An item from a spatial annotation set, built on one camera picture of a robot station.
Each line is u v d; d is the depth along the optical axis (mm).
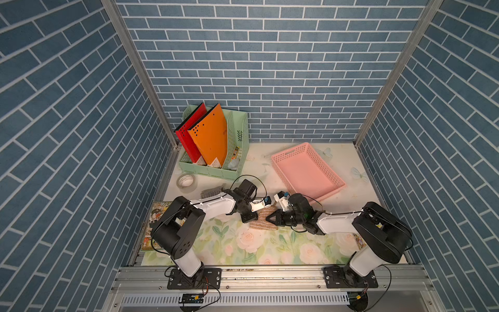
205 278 724
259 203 806
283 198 824
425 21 734
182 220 510
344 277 673
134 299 770
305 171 1056
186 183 1005
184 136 867
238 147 1180
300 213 707
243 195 724
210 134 980
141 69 869
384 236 455
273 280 749
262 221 862
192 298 719
